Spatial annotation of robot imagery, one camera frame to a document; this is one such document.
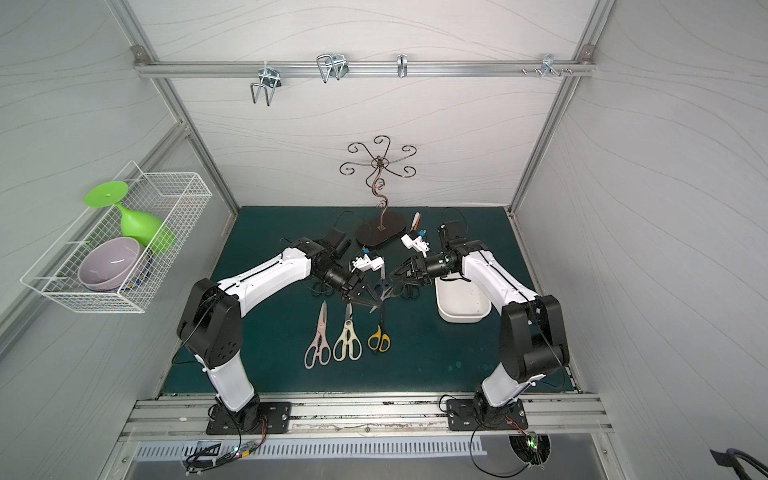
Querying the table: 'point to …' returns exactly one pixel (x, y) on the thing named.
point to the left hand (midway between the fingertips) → (377, 306)
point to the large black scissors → (322, 287)
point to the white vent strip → (317, 447)
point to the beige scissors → (349, 341)
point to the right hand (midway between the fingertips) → (392, 280)
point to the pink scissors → (321, 348)
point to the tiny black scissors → (394, 291)
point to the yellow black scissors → (380, 341)
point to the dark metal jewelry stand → (388, 225)
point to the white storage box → (459, 300)
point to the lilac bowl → (108, 262)
